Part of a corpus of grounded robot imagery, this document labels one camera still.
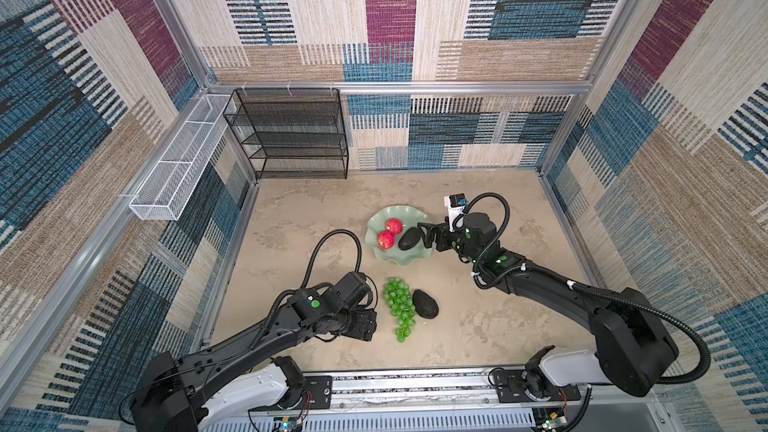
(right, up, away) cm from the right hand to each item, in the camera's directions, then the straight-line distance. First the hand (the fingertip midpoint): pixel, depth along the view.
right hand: (432, 225), depth 85 cm
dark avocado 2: (-3, -21, -2) cm, 22 cm away
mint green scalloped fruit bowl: (-5, +1, +17) cm, 18 cm away
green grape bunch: (-9, -21, 0) cm, 23 cm away
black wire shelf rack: (-47, +31, +24) cm, 61 cm away
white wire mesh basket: (-64, +8, -15) cm, 67 cm away
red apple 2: (-13, -5, +12) cm, 18 cm away
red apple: (-10, -1, +15) cm, 18 cm away
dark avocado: (-5, -5, +14) cm, 16 cm away
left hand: (-18, -24, -8) cm, 31 cm away
